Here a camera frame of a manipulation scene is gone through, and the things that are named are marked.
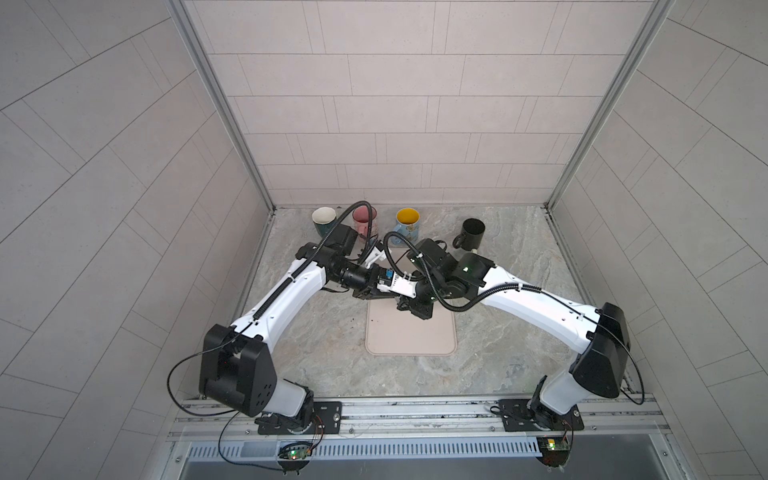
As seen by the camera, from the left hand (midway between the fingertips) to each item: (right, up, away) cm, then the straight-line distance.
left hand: (402, 292), depth 71 cm
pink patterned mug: (-14, +19, +29) cm, 37 cm away
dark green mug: (-29, +19, +38) cm, 51 cm away
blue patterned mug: (+2, +17, +28) cm, 33 cm away
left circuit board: (-24, -33, -6) cm, 41 cm away
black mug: (+24, +13, +30) cm, 40 cm away
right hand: (-1, -4, +2) cm, 4 cm away
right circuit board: (+35, -36, -3) cm, 50 cm away
